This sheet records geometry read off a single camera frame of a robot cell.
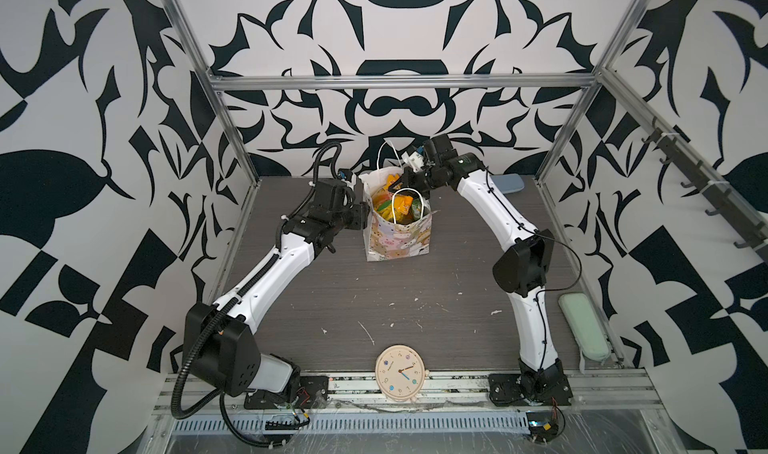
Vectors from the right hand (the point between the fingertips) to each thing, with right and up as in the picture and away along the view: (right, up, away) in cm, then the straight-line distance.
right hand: (389, 188), depth 84 cm
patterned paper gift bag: (+2, -10, -8) cm, 12 cm away
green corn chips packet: (+8, -6, +1) cm, 10 cm away
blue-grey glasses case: (+45, +4, +31) cm, 55 cm away
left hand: (-8, -3, -3) cm, 9 cm away
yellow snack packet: (-2, -4, +1) cm, 4 cm away
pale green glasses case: (+54, -38, -1) cm, 66 cm away
